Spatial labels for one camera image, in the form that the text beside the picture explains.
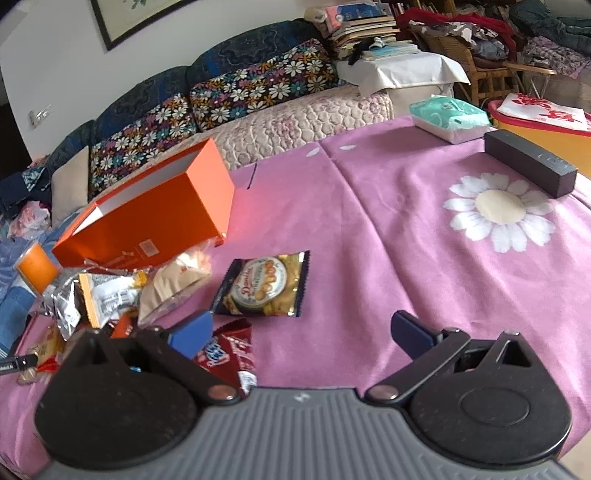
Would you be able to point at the beige pillow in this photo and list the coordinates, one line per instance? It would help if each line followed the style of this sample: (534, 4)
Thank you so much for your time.
(69, 184)

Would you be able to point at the black bar speaker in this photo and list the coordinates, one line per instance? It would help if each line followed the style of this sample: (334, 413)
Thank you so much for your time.
(531, 164)

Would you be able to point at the red cloth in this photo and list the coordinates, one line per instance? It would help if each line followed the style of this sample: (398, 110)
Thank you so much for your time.
(448, 18)

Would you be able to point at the blue striped blanket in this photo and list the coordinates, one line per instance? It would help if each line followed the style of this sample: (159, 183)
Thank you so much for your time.
(14, 286)

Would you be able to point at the yellow red gift box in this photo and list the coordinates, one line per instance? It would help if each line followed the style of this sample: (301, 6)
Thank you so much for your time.
(549, 134)

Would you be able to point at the pale bread packet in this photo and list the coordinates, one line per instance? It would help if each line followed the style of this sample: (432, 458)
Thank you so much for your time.
(173, 281)

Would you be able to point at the pink white plastic bag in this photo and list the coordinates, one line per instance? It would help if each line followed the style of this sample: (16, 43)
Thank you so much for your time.
(27, 219)

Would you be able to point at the orange cylindrical canister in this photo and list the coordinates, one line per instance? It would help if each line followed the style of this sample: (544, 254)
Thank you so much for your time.
(37, 270)

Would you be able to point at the dark blue patterned sofa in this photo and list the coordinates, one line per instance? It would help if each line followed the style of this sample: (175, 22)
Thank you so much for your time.
(138, 97)

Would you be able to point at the orange cardboard box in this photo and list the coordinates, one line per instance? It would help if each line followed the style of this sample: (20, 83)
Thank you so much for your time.
(138, 226)

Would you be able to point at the dark red cookie packet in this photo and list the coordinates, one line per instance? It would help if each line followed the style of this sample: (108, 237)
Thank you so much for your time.
(231, 355)

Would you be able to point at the floral cushion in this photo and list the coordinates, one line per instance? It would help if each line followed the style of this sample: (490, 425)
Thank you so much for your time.
(263, 83)
(143, 143)

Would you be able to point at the beige red-print snack packet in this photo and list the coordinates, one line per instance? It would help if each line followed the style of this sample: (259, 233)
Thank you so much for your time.
(44, 350)

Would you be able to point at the quilted beige sofa cover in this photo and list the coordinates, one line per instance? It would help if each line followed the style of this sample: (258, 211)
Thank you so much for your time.
(300, 124)

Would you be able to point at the dark blue floral clothing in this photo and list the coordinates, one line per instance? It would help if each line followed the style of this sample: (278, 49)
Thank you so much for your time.
(21, 184)

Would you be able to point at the stack of books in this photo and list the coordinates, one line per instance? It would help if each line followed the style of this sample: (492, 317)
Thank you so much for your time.
(364, 27)

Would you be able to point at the black gold cookie packet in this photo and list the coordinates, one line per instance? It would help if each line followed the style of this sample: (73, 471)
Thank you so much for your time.
(263, 286)

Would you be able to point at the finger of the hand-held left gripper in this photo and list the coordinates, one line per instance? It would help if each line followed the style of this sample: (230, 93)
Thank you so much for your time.
(21, 362)

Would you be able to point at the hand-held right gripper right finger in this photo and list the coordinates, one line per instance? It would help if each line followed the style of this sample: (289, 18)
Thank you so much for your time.
(411, 332)

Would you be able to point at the pink floral tablecloth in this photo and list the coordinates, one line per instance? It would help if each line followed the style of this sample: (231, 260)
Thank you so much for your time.
(392, 258)

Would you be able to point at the green tissue pack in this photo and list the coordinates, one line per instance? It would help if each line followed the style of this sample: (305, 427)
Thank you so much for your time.
(448, 115)

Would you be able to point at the silver foil snack packet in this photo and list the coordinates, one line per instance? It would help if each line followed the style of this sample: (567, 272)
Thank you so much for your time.
(64, 300)

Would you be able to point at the framed wall picture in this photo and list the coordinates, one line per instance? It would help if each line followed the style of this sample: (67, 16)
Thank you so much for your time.
(138, 18)

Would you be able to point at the red orange snack packet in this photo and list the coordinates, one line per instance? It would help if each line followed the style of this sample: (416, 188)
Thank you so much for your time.
(123, 327)

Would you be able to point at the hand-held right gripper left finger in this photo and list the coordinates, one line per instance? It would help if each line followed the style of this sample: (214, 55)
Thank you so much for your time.
(194, 332)

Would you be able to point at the rattan chair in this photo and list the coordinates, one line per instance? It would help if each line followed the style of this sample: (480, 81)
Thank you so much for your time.
(461, 60)

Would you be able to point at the pile of clothes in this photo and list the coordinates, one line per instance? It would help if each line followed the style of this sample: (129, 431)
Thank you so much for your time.
(554, 32)

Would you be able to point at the white cloth covered stand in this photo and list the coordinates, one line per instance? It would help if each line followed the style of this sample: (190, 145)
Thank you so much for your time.
(401, 69)

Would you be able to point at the orange-edged white snack packet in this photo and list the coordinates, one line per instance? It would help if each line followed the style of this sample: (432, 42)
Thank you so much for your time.
(108, 295)

